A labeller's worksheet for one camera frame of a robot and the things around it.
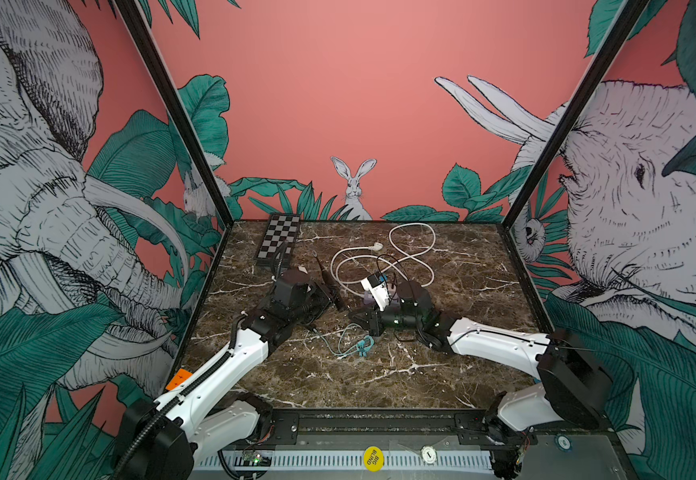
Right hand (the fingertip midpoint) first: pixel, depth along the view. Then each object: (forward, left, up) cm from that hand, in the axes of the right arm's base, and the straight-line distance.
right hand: (349, 315), depth 75 cm
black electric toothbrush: (+6, +4, +2) cm, 8 cm away
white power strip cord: (+37, -9, -16) cm, 41 cm away
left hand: (+7, +2, +3) cm, 8 cm away
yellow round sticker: (-29, -6, -17) cm, 34 cm away
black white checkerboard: (+44, +29, -14) cm, 54 cm away
